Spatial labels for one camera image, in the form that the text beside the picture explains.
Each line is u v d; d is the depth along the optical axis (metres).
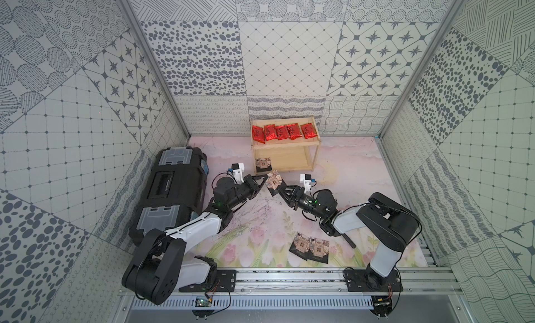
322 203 0.68
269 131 0.90
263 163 1.06
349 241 0.84
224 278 0.74
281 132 0.90
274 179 0.81
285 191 0.79
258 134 0.90
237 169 0.78
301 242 0.83
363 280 0.73
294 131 0.92
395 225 0.49
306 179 0.82
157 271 0.41
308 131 0.91
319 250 0.82
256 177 0.78
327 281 0.76
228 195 0.64
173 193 0.77
